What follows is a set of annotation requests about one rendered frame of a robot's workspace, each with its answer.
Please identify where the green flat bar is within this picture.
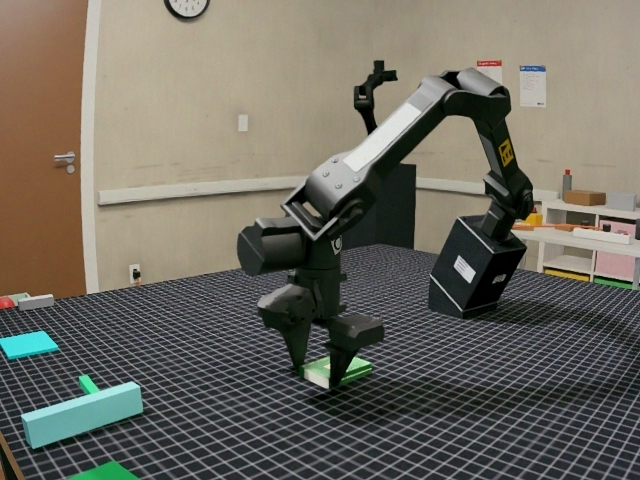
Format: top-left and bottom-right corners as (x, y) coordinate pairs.
(79, 376), (100, 395)

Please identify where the light blue rectangular block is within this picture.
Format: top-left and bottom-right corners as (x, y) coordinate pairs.
(21, 382), (143, 448)

